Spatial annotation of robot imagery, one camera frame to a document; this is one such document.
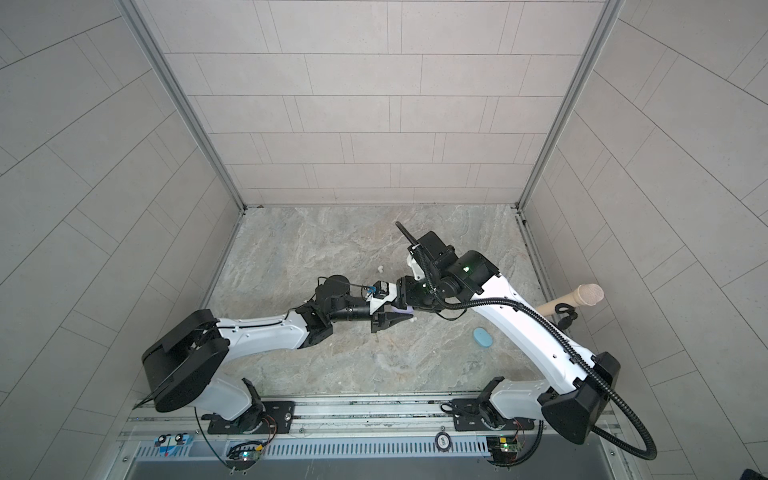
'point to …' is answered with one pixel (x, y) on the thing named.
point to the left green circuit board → (242, 457)
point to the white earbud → (380, 269)
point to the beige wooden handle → (587, 294)
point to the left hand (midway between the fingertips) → (415, 311)
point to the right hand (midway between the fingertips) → (397, 307)
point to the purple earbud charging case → (408, 310)
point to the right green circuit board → (502, 450)
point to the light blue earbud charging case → (482, 337)
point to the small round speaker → (442, 441)
